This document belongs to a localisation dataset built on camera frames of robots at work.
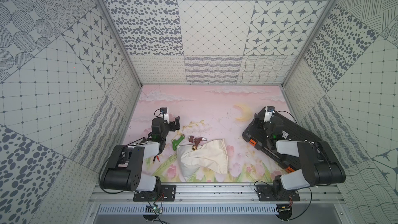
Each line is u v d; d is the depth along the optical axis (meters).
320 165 0.45
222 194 0.75
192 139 0.88
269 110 0.80
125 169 0.44
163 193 0.73
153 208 0.70
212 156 0.82
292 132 0.88
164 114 0.79
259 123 0.84
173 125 0.84
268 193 0.73
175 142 0.91
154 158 0.84
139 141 0.90
